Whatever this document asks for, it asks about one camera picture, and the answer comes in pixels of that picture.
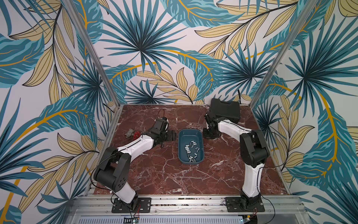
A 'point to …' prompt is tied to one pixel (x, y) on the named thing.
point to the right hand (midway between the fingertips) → (207, 135)
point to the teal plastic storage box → (191, 146)
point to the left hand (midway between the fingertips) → (171, 136)
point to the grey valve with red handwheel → (131, 133)
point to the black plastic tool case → (229, 111)
